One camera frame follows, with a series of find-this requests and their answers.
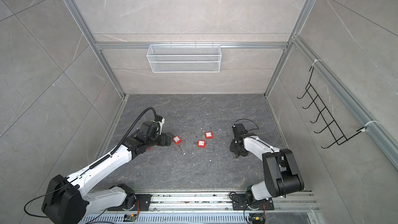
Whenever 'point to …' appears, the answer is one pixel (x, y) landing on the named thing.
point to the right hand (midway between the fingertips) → (235, 148)
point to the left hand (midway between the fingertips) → (167, 131)
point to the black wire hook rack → (336, 133)
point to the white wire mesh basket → (184, 58)
